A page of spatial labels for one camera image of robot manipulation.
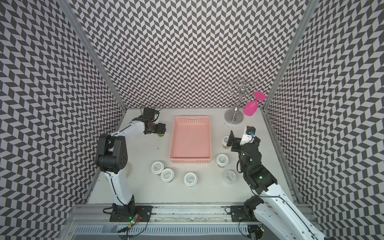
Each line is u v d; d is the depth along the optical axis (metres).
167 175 0.79
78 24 0.77
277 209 0.46
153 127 0.87
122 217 0.67
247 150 0.52
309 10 0.68
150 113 0.81
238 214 0.72
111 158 0.53
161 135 1.01
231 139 0.69
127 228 0.69
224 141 0.92
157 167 0.82
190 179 0.79
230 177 0.81
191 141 1.00
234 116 1.11
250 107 0.93
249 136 0.59
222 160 0.84
